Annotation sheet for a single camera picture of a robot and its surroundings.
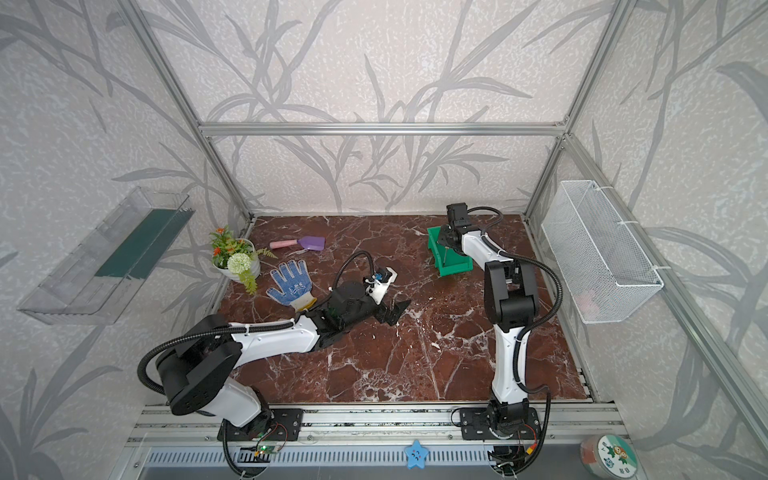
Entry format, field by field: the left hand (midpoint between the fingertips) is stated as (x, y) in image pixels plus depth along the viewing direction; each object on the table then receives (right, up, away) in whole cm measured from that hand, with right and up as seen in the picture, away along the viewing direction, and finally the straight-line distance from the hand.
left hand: (403, 283), depth 82 cm
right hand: (+16, +17, +23) cm, 33 cm away
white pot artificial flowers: (-50, +7, +6) cm, 51 cm away
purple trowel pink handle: (-33, +11, +28) cm, 45 cm away
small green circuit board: (-33, -38, -12) cm, 51 cm away
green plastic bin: (+15, +5, +16) cm, 23 cm away
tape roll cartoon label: (+44, -34, -19) cm, 59 cm away
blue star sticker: (+3, -38, -14) cm, 41 cm away
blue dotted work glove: (-36, -5, +16) cm, 40 cm away
